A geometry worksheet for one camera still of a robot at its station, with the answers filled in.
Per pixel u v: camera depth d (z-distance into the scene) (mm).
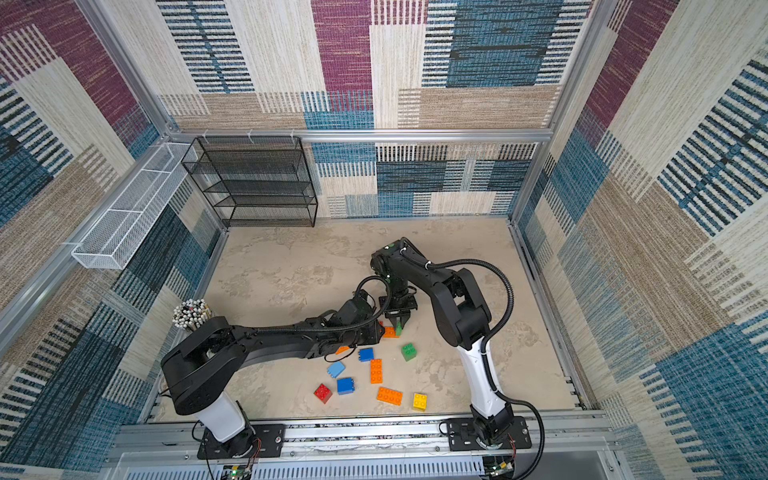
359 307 688
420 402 760
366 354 851
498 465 703
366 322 670
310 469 738
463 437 729
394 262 707
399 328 874
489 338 550
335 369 851
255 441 728
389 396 794
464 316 567
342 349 690
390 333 896
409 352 843
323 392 777
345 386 806
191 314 754
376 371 834
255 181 1106
